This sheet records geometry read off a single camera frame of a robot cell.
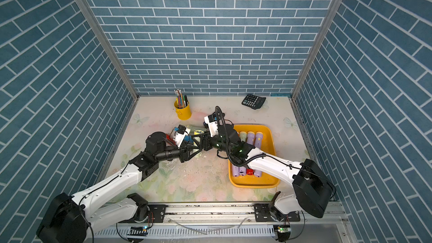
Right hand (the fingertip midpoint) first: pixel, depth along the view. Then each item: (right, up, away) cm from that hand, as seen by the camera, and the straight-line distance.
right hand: (197, 136), depth 74 cm
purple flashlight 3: (+21, -19, +10) cm, 30 cm away
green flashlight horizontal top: (+1, +2, -1) cm, 3 cm away
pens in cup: (-14, +18, +29) cm, 37 cm away
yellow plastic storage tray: (+34, -24, +11) cm, 43 cm away
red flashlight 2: (-10, 0, -6) cm, 12 cm away
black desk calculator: (+33, +18, +42) cm, 56 cm away
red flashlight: (+25, -19, +9) cm, 33 cm away
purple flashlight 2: (+18, -18, +9) cm, 27 cm away
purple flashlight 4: (+29, -20, +9) cm, 36 cm away
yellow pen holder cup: (-13, +10, +28) cm, 33 cm away
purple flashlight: (+32, -4, +22) cm, 39 cm away
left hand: (+3, -6, 0) cm, 7 cm away
